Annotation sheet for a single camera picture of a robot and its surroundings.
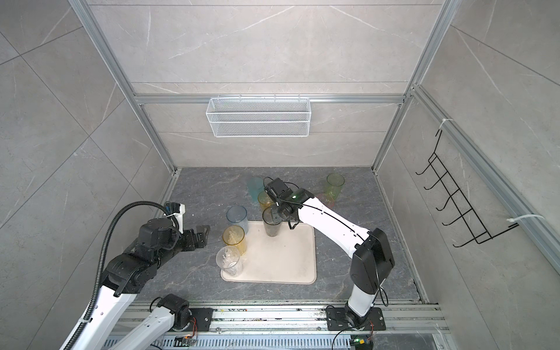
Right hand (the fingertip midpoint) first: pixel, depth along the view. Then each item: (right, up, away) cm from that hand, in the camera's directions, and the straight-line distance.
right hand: (281, 211), depth 84 cm
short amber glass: (-8, +3, +15) cm, 17 cm away
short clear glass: (-21, -19, +2) cm, 29 cm away
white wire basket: (-11, +42, +16) cm, 47 cm away
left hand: (-28, -2, -14) cm, 31 cm away
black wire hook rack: (+55, -3, -25) cm, 61 cm away
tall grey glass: (-3, -1, -11) cm, 11 cm away
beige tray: (+3, -20, +4) cm, 20 cm away
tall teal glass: (-13, +11, +19) cm, 25 cm away
